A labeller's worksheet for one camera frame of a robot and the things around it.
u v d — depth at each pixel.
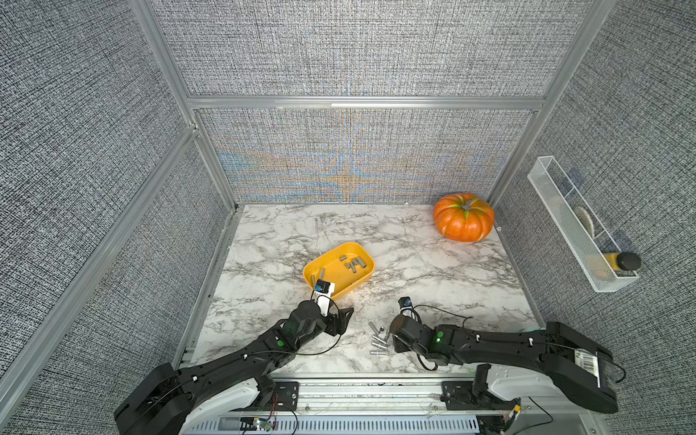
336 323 0.73
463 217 1.00
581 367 0.43
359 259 1.00
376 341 0.83
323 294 0.70
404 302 0.77
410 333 0.64
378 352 0.81
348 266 1.00
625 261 0.62
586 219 0.70
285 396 0.73
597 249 0.66
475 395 0.66
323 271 0.98
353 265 1.00
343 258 1.02
